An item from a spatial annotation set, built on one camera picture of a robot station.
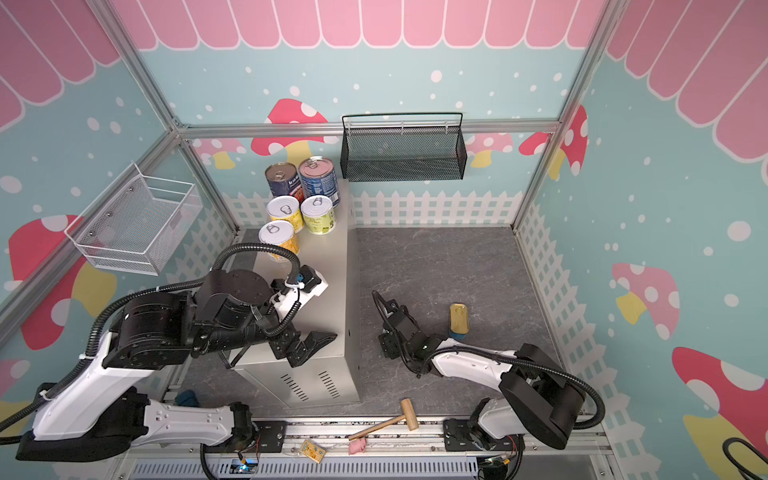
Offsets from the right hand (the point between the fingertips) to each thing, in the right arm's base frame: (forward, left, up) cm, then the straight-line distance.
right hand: (390, 332), depth 88 cm
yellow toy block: (-29, +19, -3) cm, 35 cm away
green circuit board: (-32, +36, -6) cm, 48 cm away
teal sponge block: (-17, +53, -2) cm, 56 cm away
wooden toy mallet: (-21, -5, -3) cm, 22 cm away
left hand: (-13, +13, +32) cm, 37 cm away
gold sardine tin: (+6, -22, -5) cm, 23 cm away
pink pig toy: (-28, +8, -2) cm, 29 cm away
